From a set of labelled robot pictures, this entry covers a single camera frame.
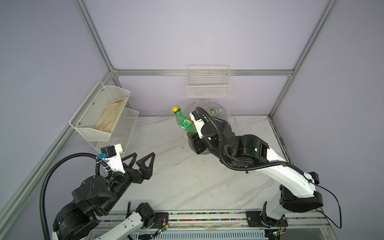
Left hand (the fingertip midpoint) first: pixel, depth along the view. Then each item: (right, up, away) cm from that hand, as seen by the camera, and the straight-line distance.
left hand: (145, 155), depth 53 cm
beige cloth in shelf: (-29, +17, +27) cm, 43 cm away
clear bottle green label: (+30, +20, +34) cm, 50 cm away
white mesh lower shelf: (-40, +8, +62) cm, 74 cm away
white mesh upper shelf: (-35, +16, +25) cm, 46 cm away
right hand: (+16, +9, +4) cm, 19 cm away
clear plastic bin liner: (+29, +22, +35) cm, 50 cm away
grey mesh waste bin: (+25, +25, +39) cm, 53 cm away
